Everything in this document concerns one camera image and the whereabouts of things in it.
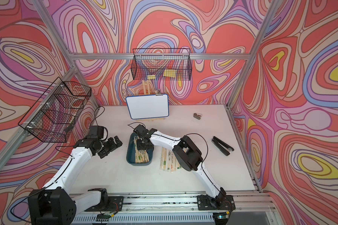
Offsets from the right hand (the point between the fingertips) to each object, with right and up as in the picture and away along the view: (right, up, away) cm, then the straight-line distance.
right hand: (142, 150), depth 93 cm
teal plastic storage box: (-7, -1, -2) cm, 7 cm away
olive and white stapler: (+42, +23, +18) cm, 51 cm away
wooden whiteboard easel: (+3, +41, 0) cm, 41 cm away
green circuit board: (-16, -31, -21) cm, 40 cm away
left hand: (-13, +5, -10) cm, 17 cm away
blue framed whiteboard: (+5, +31, +5) cm, 31 cm away
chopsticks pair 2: (+16, -5, -5) cm, 18 cm away
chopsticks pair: (+14, -4, -3) cm, 14 cm away
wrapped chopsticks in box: (0, -3, -3) cm, 4 cm away
